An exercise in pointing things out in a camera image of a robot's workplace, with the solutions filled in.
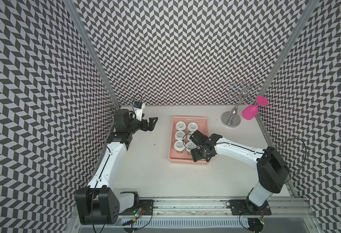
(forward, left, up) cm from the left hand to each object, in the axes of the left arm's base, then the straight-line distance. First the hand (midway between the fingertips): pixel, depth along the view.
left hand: (149, 117), depth 79 cm
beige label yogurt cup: (+7, -17, -18) cm, 26 cm away
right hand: (-14, -29, -21) cm, 38 cm away
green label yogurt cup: (0, -16, -19) cm, 25 cm away
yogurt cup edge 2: (-8, -23, -18) cm, 30 cm away
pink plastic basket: (-11, -14, -29) cm, 34 cm away
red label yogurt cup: (+6, -25, -18) cm, 32 cm away
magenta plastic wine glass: (+9, -61, -7) cm, 62 cm away
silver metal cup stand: (+16, -57, +3) cm, 59 cm away
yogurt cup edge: (-8, -16, -20) cm, 27 cm away
